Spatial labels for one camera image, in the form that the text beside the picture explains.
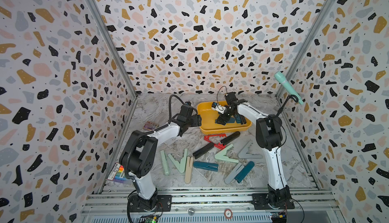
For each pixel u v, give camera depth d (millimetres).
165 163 839
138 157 469
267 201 745
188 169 828
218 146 923
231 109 817
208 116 1071
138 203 675
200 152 905
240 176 813
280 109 964
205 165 836
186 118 726
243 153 899
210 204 748
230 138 969
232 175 817
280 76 834
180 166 834
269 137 616
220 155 892
